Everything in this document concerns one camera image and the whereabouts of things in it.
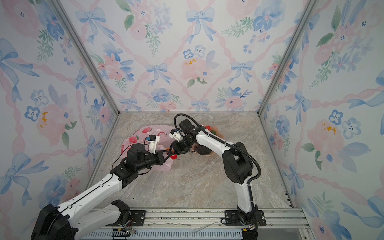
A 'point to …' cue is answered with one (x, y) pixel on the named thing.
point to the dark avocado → (203, 150)
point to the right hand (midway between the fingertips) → (172, 153)
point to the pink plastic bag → (141, 136)
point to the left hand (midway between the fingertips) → (173, 152)
